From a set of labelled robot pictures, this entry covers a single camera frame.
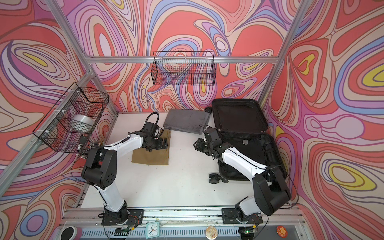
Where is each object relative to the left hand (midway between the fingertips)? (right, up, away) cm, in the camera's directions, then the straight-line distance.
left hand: (163, 144), depth 96 cm
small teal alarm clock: (0, -37, -27) cm, 46 cm away
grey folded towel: (+16, +16, +16) cm, 28 cm away
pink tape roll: (-35, -36, -31) cm, 59 cm away
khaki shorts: (-4, -8, -3) cm, 9 cm away
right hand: (+22, -1, -9) cm, 24 cm away
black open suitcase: (+53, +11, +3) cm, 54 cm away
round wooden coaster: (+28, -38, -27) cm, 54 cm away
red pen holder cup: (-36, +3, -14) cm, 38 cm away
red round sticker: (+61, -38, -27) cm, 77 cm away
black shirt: (+58, -1, -1) cm, 58 cm away
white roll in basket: (-34, +13, -26) cm, 45 cm away
